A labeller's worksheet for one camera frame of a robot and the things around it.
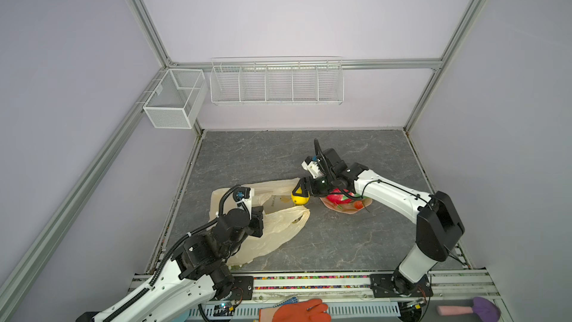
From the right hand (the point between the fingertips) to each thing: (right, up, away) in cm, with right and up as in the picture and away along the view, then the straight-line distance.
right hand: (299, 195), depth 82 cm
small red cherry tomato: (+23, -5, +5) cm, 24 cm away
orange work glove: (+4, -34, -12) cm, 36 cm away
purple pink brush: (+58, -34, -12) cm, 68 cm away
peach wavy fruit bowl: (+19, -7, +7) cm, 21 cm away
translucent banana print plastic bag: (-5, -5, -12) cm, 14 cm away
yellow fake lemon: (0, -1, -4) cm, 4 cm away
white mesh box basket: (-55, +40, +18) cm, 70 cm away
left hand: (-12, -3, -11) cm, 16 cm away
